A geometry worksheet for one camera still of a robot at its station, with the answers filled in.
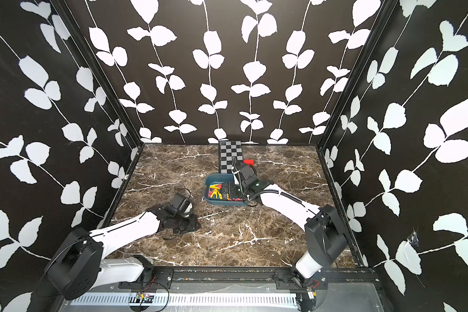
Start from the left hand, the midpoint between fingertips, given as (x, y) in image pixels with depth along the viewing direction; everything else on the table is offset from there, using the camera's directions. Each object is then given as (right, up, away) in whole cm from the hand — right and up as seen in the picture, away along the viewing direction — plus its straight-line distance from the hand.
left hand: (200, 224), depth 85 cm
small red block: (+23, +28, +28) cm, 46 cm away
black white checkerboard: (+11, +35, +29) cm, 47 cm away
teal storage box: (+11, +18, +17) cm, 27 cm away
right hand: (+12, +16, -1) cm, 20 cm away
